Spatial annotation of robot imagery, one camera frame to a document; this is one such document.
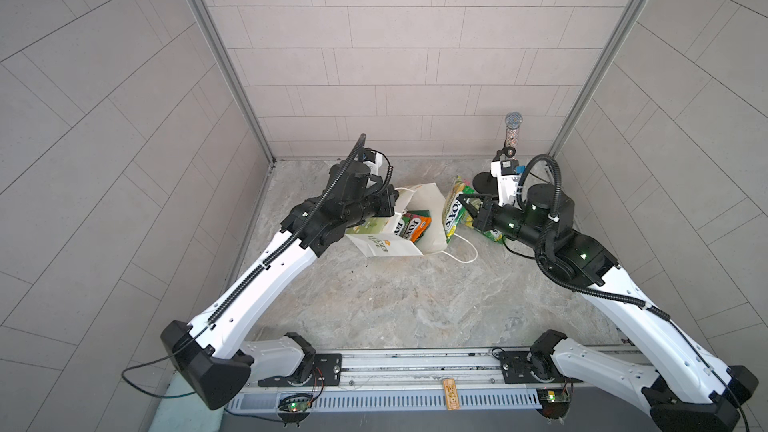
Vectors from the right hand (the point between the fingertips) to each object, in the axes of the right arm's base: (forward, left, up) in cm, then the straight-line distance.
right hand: (457, 200), depth 63 cm
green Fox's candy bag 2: (+14, +6, -24) cm, 29 cm away
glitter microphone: (+29, -22, -3) cm, 36 cm away
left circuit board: (-31, +38, -30) cm, 57 cm away
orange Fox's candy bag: (+9, +7, -24) cm, 27 cm away
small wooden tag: (-31, +3, -33) cm, 45 cm away
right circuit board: (-33, -21, -36) cm, 53 cm away
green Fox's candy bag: (0, +1, -3) cm, 3 cm away
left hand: (+4, +10, -1) cm, 11 cm away
